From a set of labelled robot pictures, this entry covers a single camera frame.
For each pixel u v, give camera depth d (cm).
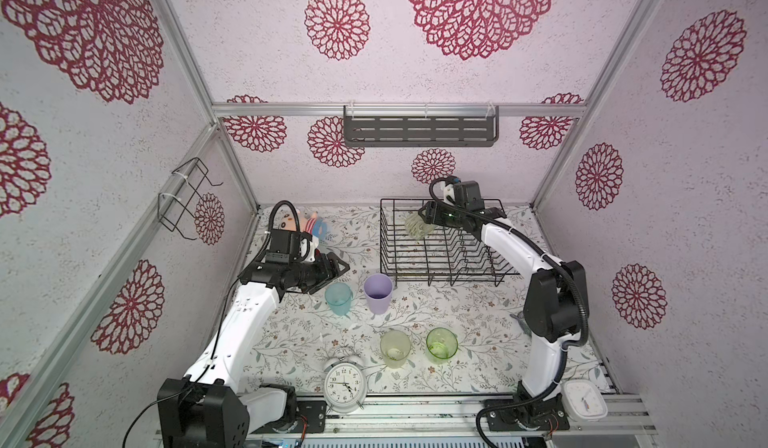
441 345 85
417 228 92
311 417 73
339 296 94
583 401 74
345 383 76
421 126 96
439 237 111
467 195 72
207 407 39
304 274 66
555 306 51
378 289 89
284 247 61
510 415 74
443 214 83
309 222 106
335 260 72
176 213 75
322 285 70
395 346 85
